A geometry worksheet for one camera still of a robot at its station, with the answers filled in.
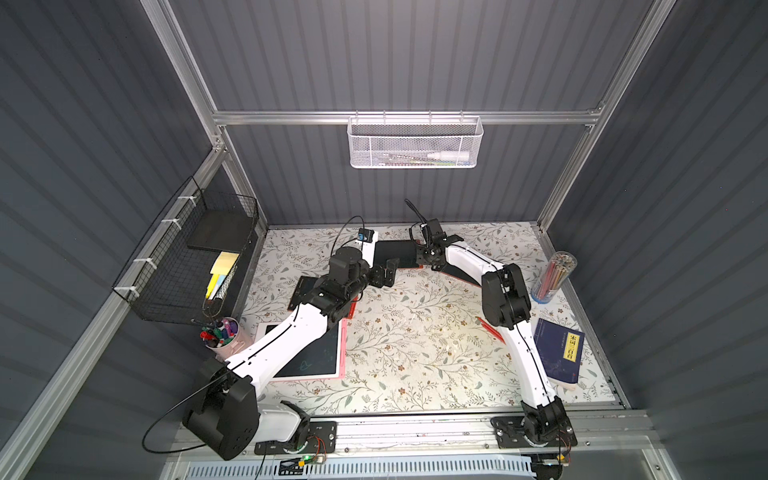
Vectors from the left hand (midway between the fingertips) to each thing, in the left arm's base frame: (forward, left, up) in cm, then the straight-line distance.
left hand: (388, 258), depth 78 cm
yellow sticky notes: (-4, +42, +1) cm, 42 cm away
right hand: (+21, -14, -23) cm, 34 cm away
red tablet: (+25, -6, -26) cm, 36 cm away
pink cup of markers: (-16, +44, -14) cm, 49 cm away
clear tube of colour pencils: (+2, -50, -7) cm, 50 cm away
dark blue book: (-15, -50, -24) cm, 58 cm away
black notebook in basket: (+8, +45, +2) cm, 46 cm away
